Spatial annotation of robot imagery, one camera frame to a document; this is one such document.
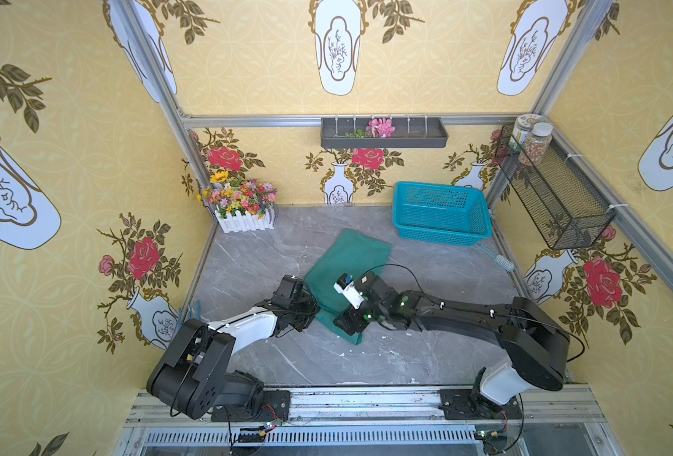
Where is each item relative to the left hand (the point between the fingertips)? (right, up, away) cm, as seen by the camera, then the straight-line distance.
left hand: (312, 304), depth 92 cm
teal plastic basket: (+52, +31, +28) cm, 66 cm away
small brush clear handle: (+68, +13, +11) cm, 70 cm away
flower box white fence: (-28, +27, +18) cm, 43 cm away
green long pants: (+8, +15, +14) cm, 22 cm away
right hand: (+11, +1, -8) cm, 13 cm away
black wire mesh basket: (+74, +31, -10) cm, 81 cm away
